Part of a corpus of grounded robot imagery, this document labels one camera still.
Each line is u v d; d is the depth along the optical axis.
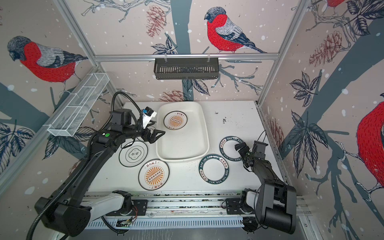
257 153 0.69
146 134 0.64
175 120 1.10
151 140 0.65
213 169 0.86
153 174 0.84
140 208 0.73
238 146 0.83
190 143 0.95
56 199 0.38
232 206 0.73
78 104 0.79
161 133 0.69
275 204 0.42
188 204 0.76
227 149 0.96
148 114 0.62
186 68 1.07
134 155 0.93
